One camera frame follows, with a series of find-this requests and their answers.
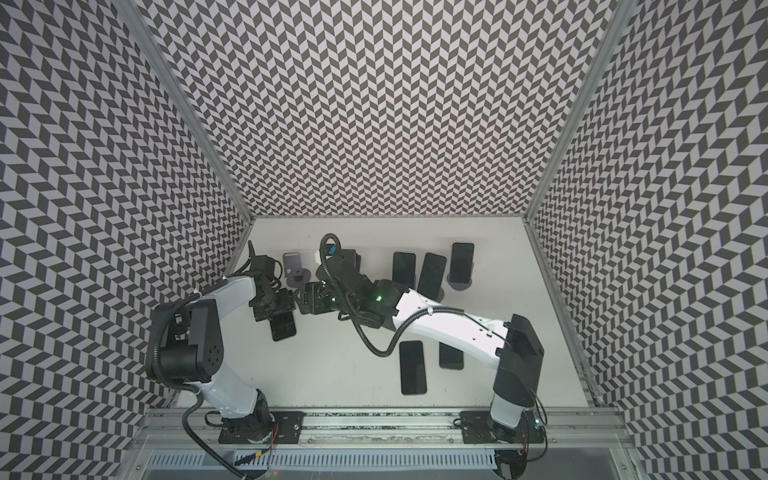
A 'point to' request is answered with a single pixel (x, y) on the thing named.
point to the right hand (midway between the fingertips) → (308, 305)
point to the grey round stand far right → (458, 286)
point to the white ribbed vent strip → (324, 460)
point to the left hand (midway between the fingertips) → (284, 311)
